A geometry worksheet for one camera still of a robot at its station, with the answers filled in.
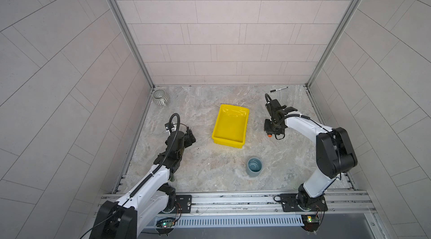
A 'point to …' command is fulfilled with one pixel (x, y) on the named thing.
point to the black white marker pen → (279, 89)
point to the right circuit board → (311, 222)
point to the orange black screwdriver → (269, 136)
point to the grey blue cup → (254, 166)
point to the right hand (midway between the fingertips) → (266, 130)
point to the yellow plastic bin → (230, 127)
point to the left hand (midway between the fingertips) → (189, 130)
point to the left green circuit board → (165, 223)
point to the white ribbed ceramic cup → (160, 98)
